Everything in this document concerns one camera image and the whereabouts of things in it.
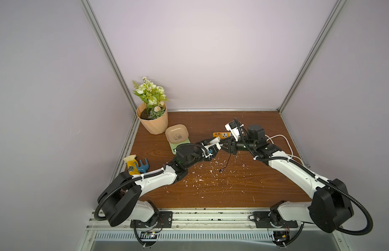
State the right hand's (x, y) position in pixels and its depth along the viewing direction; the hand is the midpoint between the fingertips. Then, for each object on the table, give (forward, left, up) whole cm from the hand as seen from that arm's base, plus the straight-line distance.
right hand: (218, 143), depth 74 cm
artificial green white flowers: (+30, +38, +4) cm, 49 cm away
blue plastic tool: (-6, +42, -18) cm, 46 cm away
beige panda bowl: (+20, +26, -20) cm, 38 cm away
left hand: (+1, 0, +1) cm, 1 cm away
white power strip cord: (+8, -48, -24) cm, 54 cm away
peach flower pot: (+20, +38, -6) cm, 43 cm away
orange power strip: (+19, -4, -19) cm, 28 cm away
